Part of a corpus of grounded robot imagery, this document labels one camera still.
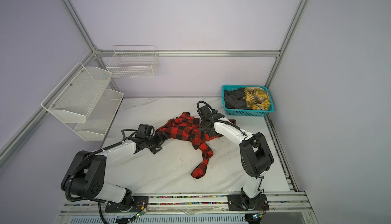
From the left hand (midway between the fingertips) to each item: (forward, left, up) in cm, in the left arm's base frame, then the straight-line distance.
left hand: (166, 141), depth 90 cm
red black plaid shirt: (+11, -10, 0) cm, 14 cm away
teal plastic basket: (+23, -52, +2) cm, 57 cm away
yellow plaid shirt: (+30, -60, +8) cm, 68 cm away
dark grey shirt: (+34, -46, +4) cm, 57 cm away
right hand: (+7, -22, +4) cm, 24 cm away
